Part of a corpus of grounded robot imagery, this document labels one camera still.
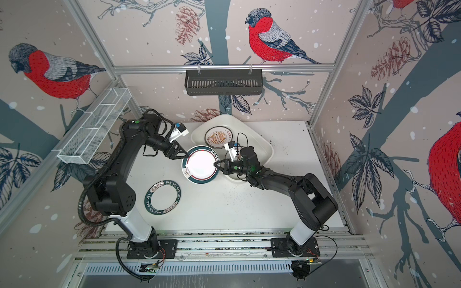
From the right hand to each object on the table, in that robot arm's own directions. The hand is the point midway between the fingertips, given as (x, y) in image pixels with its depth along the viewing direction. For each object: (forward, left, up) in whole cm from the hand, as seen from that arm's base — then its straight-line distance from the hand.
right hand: (214, 166), depth 82 cm
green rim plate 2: (-10, +27, -14) cm, 32 cm away
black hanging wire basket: (+52, 0, +13) cm, 54 cm away
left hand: (+3, +14, +7) cm, 16 cm away
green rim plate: (-1, +7, 0) cm, 7 cm away
